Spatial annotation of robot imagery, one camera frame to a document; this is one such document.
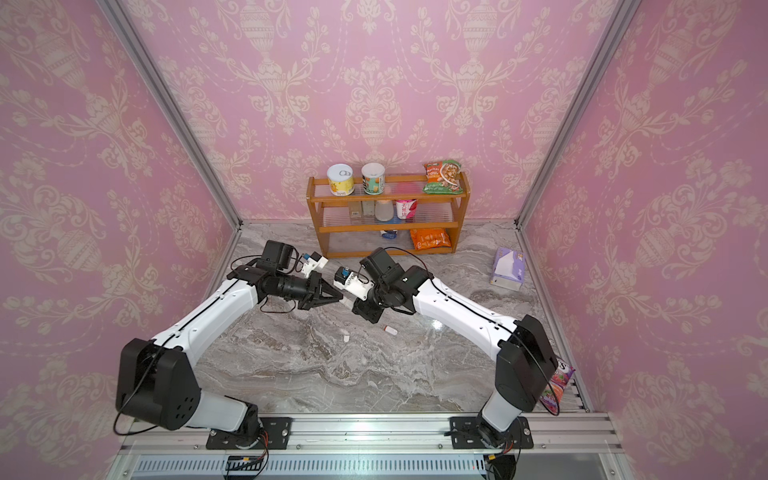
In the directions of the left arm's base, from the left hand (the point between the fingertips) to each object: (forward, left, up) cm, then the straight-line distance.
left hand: (341, 298), depth 77 cm
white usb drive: (0, -1, -1) cm, 2 cm away
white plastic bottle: (+35, -10, 0) cm, 36 cm away
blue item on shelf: (+37, -12, -15) cm, 42 cm away
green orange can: (+31, -7, +15) cm, 35 cm away
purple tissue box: (+20, -52, -13) cm, 57 cm away
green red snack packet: (+33, -28, +14) cm, 45 cm away
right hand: (0, -4, -3) cm, 5 cm away
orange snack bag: (+35, -27, -14) cm, 46 cm away
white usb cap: (-2, +1, -20) cm, 20 cm away
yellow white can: (+31, +2, +15) cm, 34 cm away
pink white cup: (+33, -17, +1) cm, 37 cm away
